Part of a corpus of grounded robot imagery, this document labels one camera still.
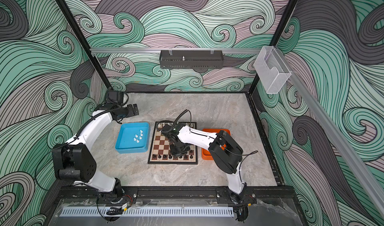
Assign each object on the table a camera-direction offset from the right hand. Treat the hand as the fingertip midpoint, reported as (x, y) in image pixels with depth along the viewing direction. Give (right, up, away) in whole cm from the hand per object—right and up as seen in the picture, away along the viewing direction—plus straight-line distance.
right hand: (178, 155), depth 84 cm
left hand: (-29, +26, +4) cm, 39 cm away
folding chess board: (-11, 0, +3) cm, 12 cm away
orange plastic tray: (+16, +1, -1) cm, 16 cm away
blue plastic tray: (-30, +8, +9) cm, 32 cm away
